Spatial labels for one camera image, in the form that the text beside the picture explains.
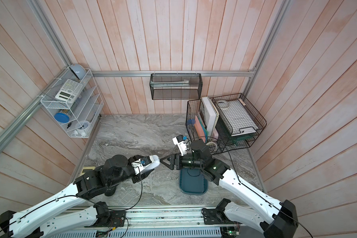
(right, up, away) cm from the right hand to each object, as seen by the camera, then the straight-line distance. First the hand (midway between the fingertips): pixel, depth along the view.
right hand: (164, 159), depth 67 cm
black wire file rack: (+25, +20, +28) cm, 42 cm away
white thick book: (+27, +23, +19) cm, 40 cm away
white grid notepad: (+46, +19, +23) cm, 55 cm away
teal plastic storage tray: (+15, -17, +17) cm, 28 cm away
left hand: (-8, -2, +1) cm, 8 cm away
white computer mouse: (-3, -1, -3) cm, 5 cm away
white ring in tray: (+37, +31, +31) cm, 58 cm away
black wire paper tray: (+50, +6, +25) cm, 56 cm away
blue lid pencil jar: (-55, +20, +9) cm, 59 cm away
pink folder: (+22, +14, +35) cm, 44 cm away
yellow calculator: (-50, -11, +23) cm, 56 cm away
